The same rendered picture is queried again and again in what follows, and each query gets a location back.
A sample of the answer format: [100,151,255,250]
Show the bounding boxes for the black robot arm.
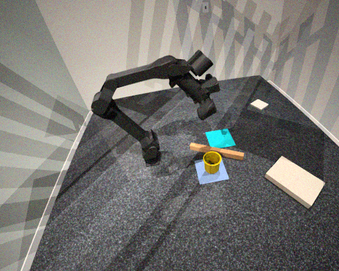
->
[91,50,220,167]

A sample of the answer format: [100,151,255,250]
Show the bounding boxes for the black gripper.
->
[185,79,217,120]

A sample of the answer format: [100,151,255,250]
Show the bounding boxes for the tan flat bar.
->
[190,143,244,160]

